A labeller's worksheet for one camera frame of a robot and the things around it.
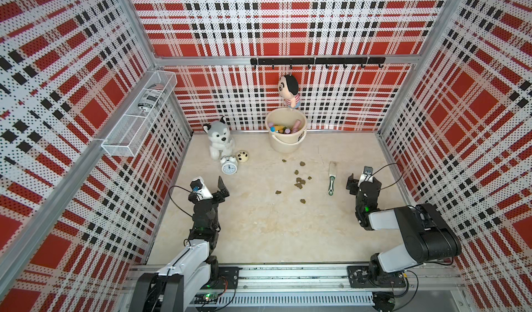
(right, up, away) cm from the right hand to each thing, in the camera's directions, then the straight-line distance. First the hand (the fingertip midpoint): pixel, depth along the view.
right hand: (365, 175), depth 92 cm
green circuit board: (-64, -39, -23) cm, 79 cm away
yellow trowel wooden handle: (-35, +21, +9) cm, 42 cm away
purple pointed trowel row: (-43, +24, +7) cm, 50 cm away
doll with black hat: (-35, +39, -1) cm, 53 cm away
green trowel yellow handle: (-38, +22, +9) cm, 45 cm away
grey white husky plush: (-67, +16, +6) cm, 69 cm away
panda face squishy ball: (-58, +8, +13) cm, 60 cm away
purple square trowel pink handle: (-29, +26, +16) cm, 42 cm away
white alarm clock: (-63, +4, +7) cm, 64 cm away
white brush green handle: (-12, 0, +11) cm, 16 cm away
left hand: (-66, -1, -8) cm, 67 cm away
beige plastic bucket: (-36, +15, +9) cm, 40 cm away
